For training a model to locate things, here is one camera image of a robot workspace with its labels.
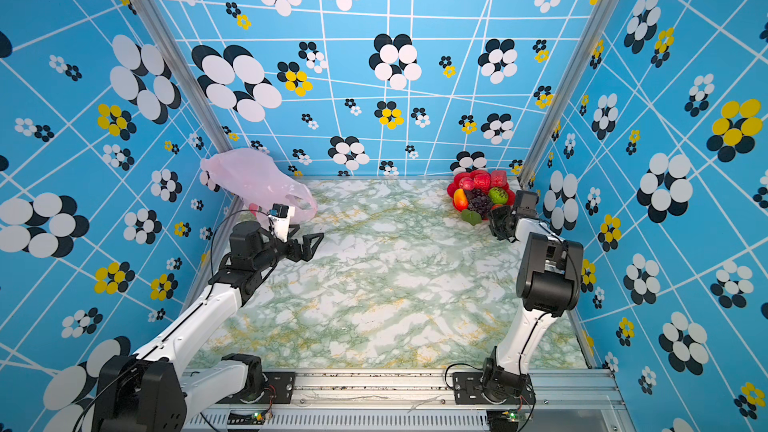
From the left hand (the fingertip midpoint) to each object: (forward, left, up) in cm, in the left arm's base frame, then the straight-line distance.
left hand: (311, 229), depth 82 cm
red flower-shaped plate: (+30, -46, -14) cm, 57 cm away
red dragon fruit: (+30, -61, -9) cm, 69 cm away
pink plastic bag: (+23, +24, -2) cm, 33 cm away
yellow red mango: (+21, -47, -12) cm, 53 cm away
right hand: (+15, -56, -12) cm, 59 cm away
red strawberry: (+31, -56, -12) cm, 65 cm away
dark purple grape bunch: (+20, -53, -12) cm, 58 cm away
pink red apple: (+30, -50, -13) cm, 60 cm away
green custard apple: (+23, -61, -12) cm, 66 cm away
